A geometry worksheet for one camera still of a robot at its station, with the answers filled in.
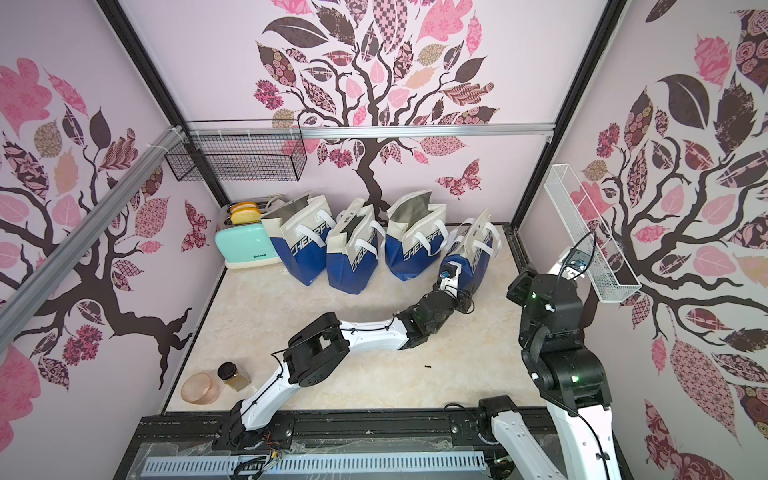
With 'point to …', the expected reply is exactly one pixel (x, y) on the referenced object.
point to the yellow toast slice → (245, 215)
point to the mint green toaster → (246, 245)
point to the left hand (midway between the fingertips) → (466, 280)
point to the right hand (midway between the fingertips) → (538, 277)
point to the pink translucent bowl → (200, 388)
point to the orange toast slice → (243, 204)
